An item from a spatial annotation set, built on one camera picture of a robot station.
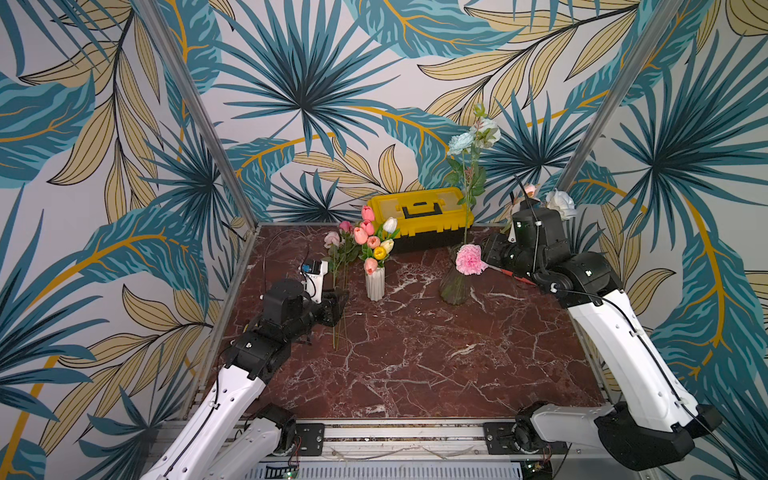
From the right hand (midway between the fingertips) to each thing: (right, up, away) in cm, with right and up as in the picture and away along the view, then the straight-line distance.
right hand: (489, 244), depth 67 cm
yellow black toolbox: (-9, +9, +32) cm, 35 cm away
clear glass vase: (-1, -13, +28) cm, 31 cm away
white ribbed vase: (-27, -11, +23) cm, 37 cm away
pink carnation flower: (-4, -4, +1) cm, 6 cm away
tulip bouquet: (-26, +1, +6) cm, 26 cm away
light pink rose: (-43, +3, +39) cm, 58 cm away
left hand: (-34, -13, +4) cm, 37 cm away
